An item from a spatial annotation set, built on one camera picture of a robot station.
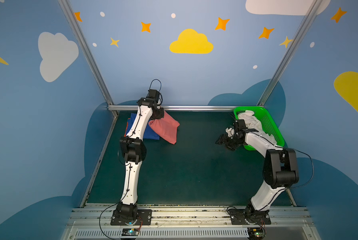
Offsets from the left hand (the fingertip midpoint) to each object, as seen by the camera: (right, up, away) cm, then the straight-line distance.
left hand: (161, 115), depth 98 cm
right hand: (+39, -18, -3) cm, 43 cm away
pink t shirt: (+3, -8, 0) cm, 9 cm away
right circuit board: (+50, -60, -26) cm, 82 cm away
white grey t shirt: (+65, -5, +10) cm, 66 cm away
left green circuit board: (-12, -59, -27) cm, 66 cm away
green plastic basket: (+77, -5, +11) cm, 78 cm away
